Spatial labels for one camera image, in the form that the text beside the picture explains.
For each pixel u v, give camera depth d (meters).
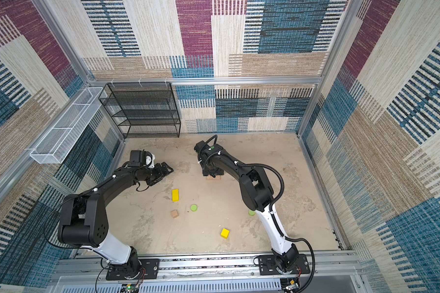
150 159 0.79
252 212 0.87
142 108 1.09
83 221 0.46
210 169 0.85
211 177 0.84
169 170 0.88
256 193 0.60
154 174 0.81
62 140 0.73
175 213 0.87
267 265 0.73
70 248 0.83
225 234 0.80
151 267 0.75
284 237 0.62
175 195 0.94
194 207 0.89
